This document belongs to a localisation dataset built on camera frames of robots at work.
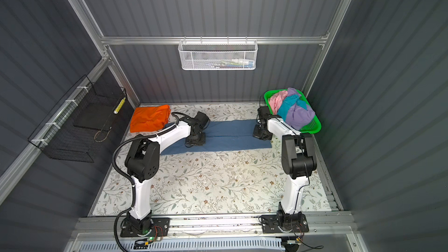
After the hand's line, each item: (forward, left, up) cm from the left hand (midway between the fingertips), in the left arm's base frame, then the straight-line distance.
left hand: (199, 142), depth 97 cm
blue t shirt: (+5, -12, -2) cm, 13 cm away
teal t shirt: (+22, -56, +8) cm, 61 cm away
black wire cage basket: (-6, +48, +24) cm, 54 cm away
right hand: (+2, -36, +1) cm, 36 cm away
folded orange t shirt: (+21, +33, -1) cm, 39 cm away
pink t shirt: (+24, -48, +9) cm, 54 cm away
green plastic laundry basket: (+30, -44, +5) cm, 53 cm away
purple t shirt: (+13, -60, +3) cm, 62 cm away
